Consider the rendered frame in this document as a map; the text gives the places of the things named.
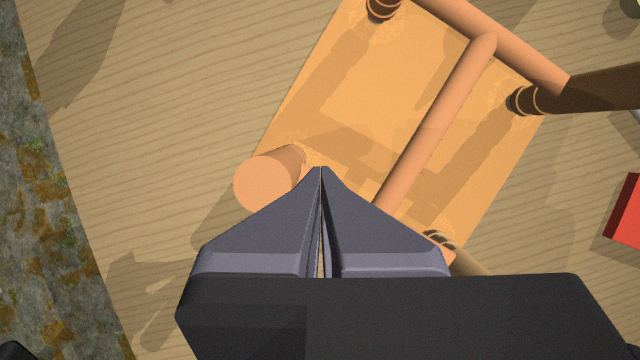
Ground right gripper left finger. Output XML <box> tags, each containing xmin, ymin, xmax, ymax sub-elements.
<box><xmin>188</xmin><ymin>166</ymin><xmax>321</xmax><ymax>279</ymax></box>

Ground light brown wooden stool legs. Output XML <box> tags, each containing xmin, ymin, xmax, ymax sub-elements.
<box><xmin>233</xmin><ymin>0</ymin><xmax>640</xmax><ymax>276</ymax></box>

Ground flat red block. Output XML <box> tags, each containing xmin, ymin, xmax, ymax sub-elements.
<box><xmin>602</xmin><ymin>172</ymin><xmax>640</xmax><ymax>250</ymax></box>

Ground white cylinder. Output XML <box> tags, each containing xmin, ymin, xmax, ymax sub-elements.
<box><xmin>629</xmin><ymin>109</ymin><xmax>640</xmax><ymax>124</ymax></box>

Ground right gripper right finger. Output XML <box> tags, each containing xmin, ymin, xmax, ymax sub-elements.
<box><xmin>321</xmin><ymin>166</ymin><xmax>451</xmax><ymax>278</ymax></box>

